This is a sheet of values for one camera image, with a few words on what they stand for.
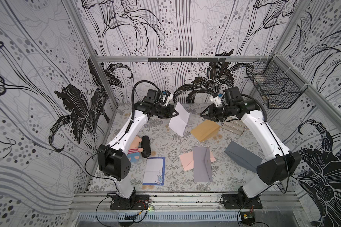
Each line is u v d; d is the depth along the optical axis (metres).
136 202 0.73
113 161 0.44
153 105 0.62
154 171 0.84
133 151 0.86
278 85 0.88
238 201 0.70
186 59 0.90
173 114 0.75
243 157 0.88
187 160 0.88
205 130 1.01
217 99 0.70
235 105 0.55
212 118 0.66
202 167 0.85
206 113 0.70
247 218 0.70
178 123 0.77
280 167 0.41
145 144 0.93
